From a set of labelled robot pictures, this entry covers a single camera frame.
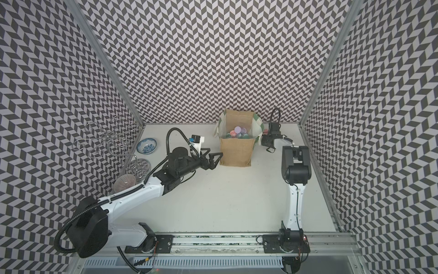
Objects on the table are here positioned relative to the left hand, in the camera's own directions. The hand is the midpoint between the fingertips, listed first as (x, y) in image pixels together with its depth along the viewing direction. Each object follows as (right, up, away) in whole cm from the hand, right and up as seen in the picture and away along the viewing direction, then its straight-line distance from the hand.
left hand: (217, 153), depth 77 cm
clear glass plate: (-44, -10, +17) cm, 48 cm away
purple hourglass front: (+15, +12, +28) cm, 34 cm away
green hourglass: (+16, +8, +25) cm, 31 cm away
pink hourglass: (+25, +10, +10) cm, 29 cm away
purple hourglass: (+11, +12, +23) cm, 28 cm away
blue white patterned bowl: (-46, +2, +28) cm, 53 cm away
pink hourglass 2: (+8, +10, +24) cm, 28 cm away
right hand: (+30, +4, +32) cm, 44 cm away
